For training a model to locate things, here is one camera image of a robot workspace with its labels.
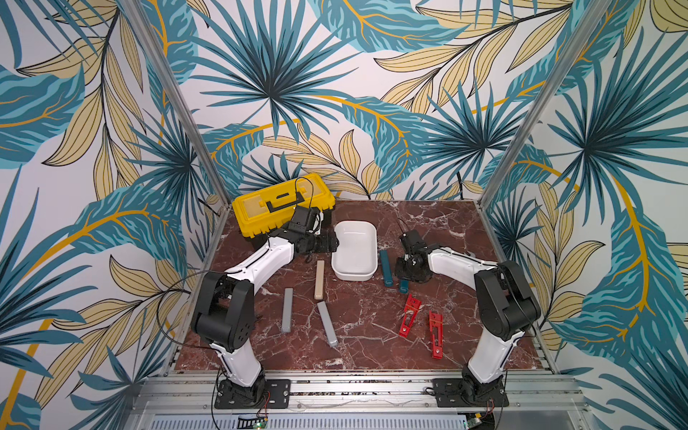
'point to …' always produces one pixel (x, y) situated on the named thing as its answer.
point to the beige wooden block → (319, 280)
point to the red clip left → (411, 309)
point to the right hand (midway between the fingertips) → (401, 272)
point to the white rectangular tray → (356, 257)
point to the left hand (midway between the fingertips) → (328, 245)
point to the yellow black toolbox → (260, 212)
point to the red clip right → (436, 333)
